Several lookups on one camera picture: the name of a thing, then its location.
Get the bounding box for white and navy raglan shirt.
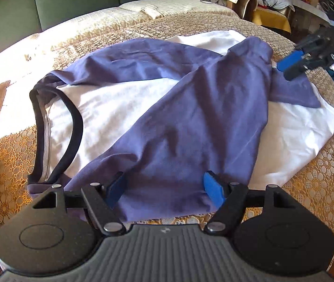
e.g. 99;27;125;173
27;31;334;222

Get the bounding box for armchair with lace cover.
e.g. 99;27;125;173
210;0;291;35

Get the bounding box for beige lace table cover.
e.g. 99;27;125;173
0;10;334;232

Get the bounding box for dark green sofa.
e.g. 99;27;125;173
0;0;240;68

